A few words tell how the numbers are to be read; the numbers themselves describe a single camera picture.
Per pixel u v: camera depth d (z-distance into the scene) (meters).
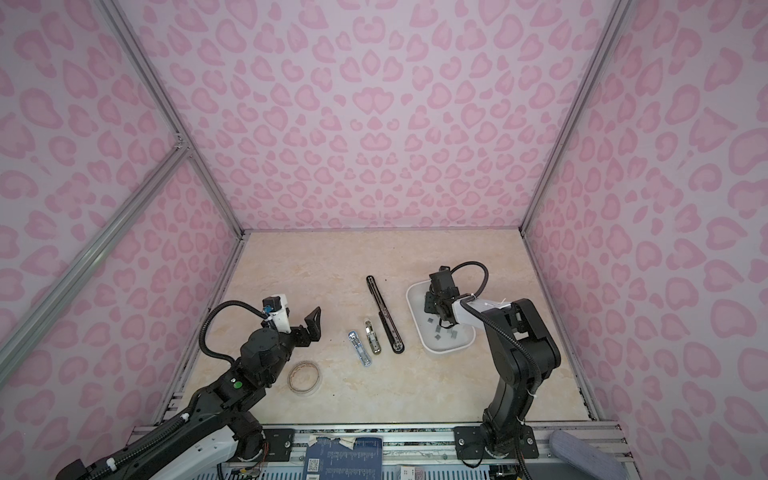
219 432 0.55
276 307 0.66
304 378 0.84
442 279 0.78
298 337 0.69
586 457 0.69
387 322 0.93
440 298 0.76
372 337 0.90
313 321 0.71
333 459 0.70
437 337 0.91
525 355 0.45
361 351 0.88
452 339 0.91
